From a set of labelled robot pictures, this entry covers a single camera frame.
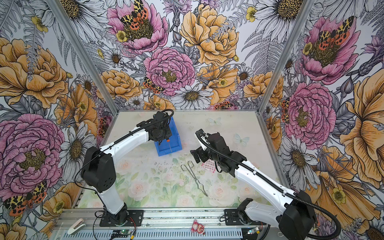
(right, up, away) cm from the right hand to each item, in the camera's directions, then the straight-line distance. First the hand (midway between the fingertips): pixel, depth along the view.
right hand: (199, 150), depth 78 cm
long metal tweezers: (-6, -14, +13) cm, 20 cm away
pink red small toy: (-1, -33, -9) cm, 34 cm away
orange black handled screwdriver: (-18, +4, +11) cm, 22 cm away
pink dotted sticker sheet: (+7, -11, +14) cm, 19 cm away
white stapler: (-56, -33, -8) cm, 66 cm away
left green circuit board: (-37, -37, -7) cm, 53 cm away
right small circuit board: (+25, -36, -7) cm, 45 cm away
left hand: (-19, +6, +12) cm, 24 cm away
